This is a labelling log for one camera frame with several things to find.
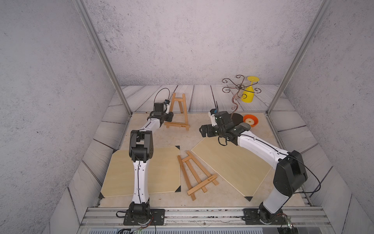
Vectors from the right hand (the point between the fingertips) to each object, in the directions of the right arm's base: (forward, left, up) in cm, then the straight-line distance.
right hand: (206, 127), depth 86 cm
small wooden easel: (+14, +14, -15) cm, 25 cm away
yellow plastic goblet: (+26, -29, +3) cm, 39 cm away
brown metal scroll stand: (+22, -22, +10) cm, 33 cm away
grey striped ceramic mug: (+16, -30, -16) cm, 37 cm away
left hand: (+23, +24, -11) cm, 35 cm away
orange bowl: (+21, -35, -17) cm, 44 cm away
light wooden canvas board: (-15, -22, -22) cm, 35 cm away
